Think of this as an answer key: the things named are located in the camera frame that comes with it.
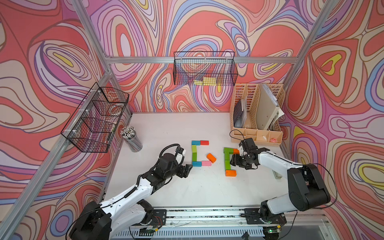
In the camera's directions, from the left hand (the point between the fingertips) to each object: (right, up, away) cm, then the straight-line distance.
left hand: (188, 164), depth 81 cm
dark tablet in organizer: (+34, +30, +22) cm, 51 cm away
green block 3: (+24, +2, +14) cm, 28 cm away
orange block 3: (+29, +6, +9) cm, 31 cm away
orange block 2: (+25, -7, +6) cm, 26 cm away
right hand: (+29, -4, +9) cm, 30 cm away
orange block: (+14, +1, +12) cm, 18 cm away
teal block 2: (+6, -2, +9) cm, 11 cm away
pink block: (+11, -3, +11) cm, 16 cm away
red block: (+10, +10, +20) cm, 24 cm away
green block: (+3, +1, +14) cm, 15 cm away
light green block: (+3, +6, +18) cm, 19 cm away
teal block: (+5, +10, +20) cm, 22 cm away
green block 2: (+27, +5, +16) cm, 32 cm away
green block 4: (+24, -3, +9) cm, 25 cm away
